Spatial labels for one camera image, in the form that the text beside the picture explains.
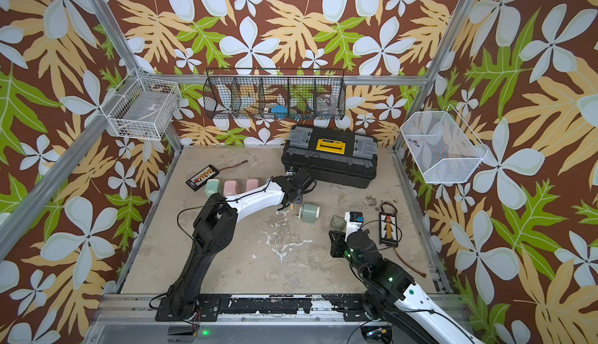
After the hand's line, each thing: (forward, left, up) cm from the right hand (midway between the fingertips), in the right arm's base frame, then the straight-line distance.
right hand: (326, 232), depth 77 cm
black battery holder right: (+7, -26, -12) cm, 30 cm away
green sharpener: (+11, +6, -6) cm, 14 cm away
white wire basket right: (+28, -44, +13) cm, 53 cm away
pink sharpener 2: (+24, +39, -8) cm, 46 cm away
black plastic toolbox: (+31, -4, +4) cm, 32 cm away
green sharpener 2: (+23, +46, -6) cm, 52 cm away
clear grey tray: (+10, -7, -14) cm, 19 cm away
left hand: (+22, +11, -9) cm, 27 cm away
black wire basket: (+54, +19, +18) cm, 60 cm away
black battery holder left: (+30, +56, -11) cm, 65 cm away
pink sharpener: (+25, +30, -7) cm, 39 cm away
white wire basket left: (+40, +68, +22) cm, 82 cm away
